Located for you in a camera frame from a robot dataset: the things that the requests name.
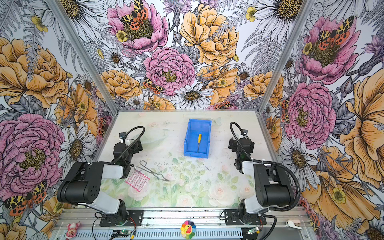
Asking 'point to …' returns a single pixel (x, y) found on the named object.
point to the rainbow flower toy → (188, 229)
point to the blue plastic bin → (195, 127)
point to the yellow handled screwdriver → (199, 140)
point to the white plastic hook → (290, 224)
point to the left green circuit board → (120, 233)
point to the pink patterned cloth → (137, 180)
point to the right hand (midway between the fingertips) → (240, 142)
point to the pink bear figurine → (72, 229)
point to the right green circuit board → (253, 230)
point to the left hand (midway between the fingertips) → (132, 142)
